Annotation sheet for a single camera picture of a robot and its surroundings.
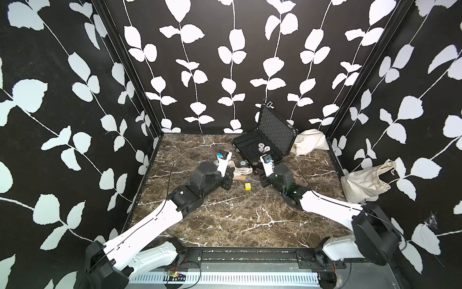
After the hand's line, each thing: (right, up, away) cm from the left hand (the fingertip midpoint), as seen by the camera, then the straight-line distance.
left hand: (235, 166), depth 71 cm
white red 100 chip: (+17, +10, +43) cm, 47 cm away
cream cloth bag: (+2, -3, +7) cm, 8 cm away
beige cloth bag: (+58, -9, +7) cm, 59 cm away
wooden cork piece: (+3, -9, +28) cm, 30 cm away
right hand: (+11, -1, +14) cm, 17 cm away
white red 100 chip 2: (+20, +8, +40) cm, 45 cm away
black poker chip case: (+24, +14, +36) cm, 46 cm away
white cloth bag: (+45, +12, +38) cm, 60 cm away
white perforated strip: (-4, -44, -1) cm, 45 cm away
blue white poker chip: (+16, +7, +41) cm, 44 cm away
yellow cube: (+7, -13, +22) cm, 26 cm away
